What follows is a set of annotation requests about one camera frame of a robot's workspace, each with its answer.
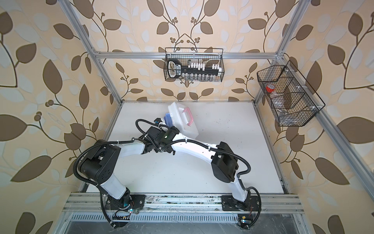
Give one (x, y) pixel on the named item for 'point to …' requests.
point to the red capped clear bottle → (270, 87)
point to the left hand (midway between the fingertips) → (171, 140)
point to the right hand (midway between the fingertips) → (175, 130)
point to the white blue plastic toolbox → (180, 117)
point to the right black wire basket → (292, 101)
